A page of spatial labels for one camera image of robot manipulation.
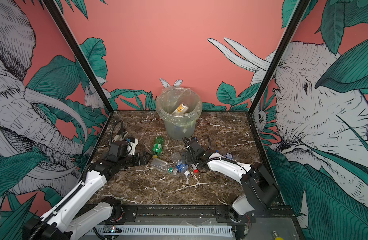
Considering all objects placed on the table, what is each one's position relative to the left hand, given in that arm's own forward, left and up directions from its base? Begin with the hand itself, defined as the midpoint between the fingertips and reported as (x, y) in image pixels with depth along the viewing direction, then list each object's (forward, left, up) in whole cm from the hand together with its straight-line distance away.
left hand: (145, 154), depth 79 cm
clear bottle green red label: (+33, -19, +1) cm, 38 cm away
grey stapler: (+21, +24, -13) cm, 34 cm away
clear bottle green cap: (0, -6, -15) cm, 16 cm away
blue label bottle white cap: (+4, -16, -15) cm, 22 cm away
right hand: (+2, -23, -7) cm, 24 cm away
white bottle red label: (-4, -27, -13) cm, 30 cm away
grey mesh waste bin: (+18, -18, -6) cm, 26 cm away
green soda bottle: (+10, -4, -9) cm, 14 cm away
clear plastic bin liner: (+36, -13, +8) cm, 39 cm away
